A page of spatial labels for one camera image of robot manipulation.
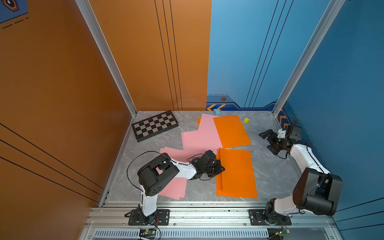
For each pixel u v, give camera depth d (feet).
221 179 2.66
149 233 2.34
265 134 2.66
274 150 2.64
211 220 2.39
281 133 2.67
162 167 1.78
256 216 2.40
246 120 3.70
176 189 2.55
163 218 2.43
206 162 2.35
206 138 3.47
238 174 2.85
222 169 2.84
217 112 3.93
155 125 3.55
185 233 2.28
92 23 2.44
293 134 2.24
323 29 2.49
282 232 2.28
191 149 3.29
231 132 3.61
